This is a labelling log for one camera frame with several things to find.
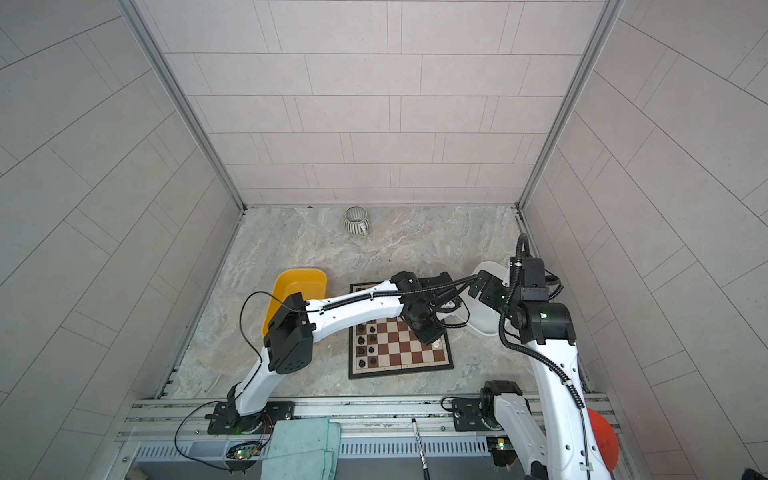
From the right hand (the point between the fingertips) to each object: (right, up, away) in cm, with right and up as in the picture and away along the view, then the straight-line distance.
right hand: (482, 287), depth 73 cm
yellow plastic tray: (-49, -3, +24) cm, 55 cm away
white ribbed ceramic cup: (-35, +17, +33) cm, 51 cm away
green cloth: (-42, -36, -6) cm, 56 cm away
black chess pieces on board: (-31, -16, +9) cm, 36 cm away
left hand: (-9, -14, +5) cm, 17 cm away
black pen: (-15, -38, -8) cm, 42 cm away
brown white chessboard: (-23, -18, +8) cm, 30 cm away
